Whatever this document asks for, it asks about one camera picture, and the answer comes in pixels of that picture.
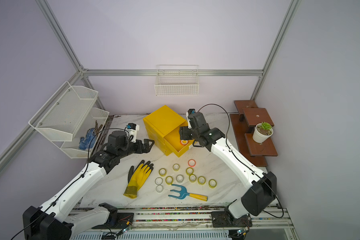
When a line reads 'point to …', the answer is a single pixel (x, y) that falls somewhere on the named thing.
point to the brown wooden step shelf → (244, 123)
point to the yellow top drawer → (172, 141)
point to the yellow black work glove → (136, 178)
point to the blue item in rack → (84, 142)
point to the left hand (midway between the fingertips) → (147, 143)
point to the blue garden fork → (184, 194)
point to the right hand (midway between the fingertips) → (187, 133)
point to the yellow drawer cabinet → (163, 125)
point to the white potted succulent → (263, 131)
